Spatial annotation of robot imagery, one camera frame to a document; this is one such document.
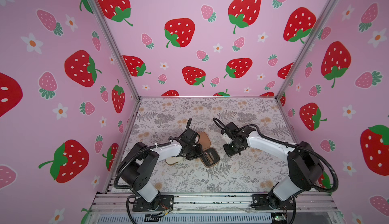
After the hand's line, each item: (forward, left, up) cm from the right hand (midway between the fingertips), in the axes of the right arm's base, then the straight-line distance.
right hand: (225, 153), depth 86 cm
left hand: (-1, +11, -3) cm, 12 cm away
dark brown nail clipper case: (0, +8, -3) cm, 9 cm away
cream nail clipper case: (-5, +31, -3) cm, 31 cm away
